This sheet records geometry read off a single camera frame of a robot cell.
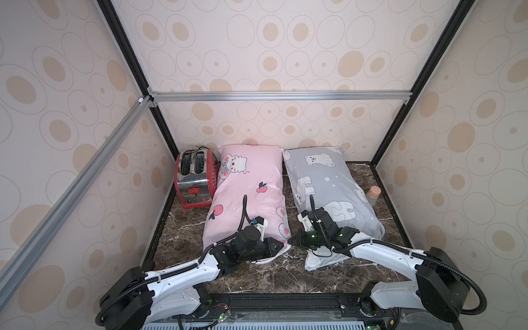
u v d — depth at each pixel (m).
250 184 0.99
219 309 0.73
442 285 0.42
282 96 0.93
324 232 0.64
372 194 0.95
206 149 1.04
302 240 0.71
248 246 0.59
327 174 0.96
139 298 0.40
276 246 0.76
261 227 0.73
